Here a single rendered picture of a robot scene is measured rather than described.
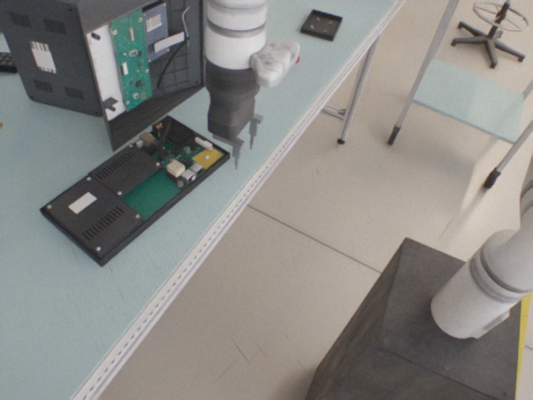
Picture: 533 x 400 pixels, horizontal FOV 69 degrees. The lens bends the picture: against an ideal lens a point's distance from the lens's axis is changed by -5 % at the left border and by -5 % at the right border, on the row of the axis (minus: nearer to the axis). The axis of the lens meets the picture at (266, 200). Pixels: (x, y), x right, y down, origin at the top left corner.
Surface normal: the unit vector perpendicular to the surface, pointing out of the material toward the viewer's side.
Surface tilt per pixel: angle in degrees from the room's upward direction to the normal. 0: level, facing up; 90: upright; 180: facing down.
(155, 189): 0
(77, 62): 90
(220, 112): 70
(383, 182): 0
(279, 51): 6
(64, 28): 90
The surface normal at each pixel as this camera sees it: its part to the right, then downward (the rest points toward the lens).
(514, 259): -0.62, 0.59
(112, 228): 0.10, -0.63
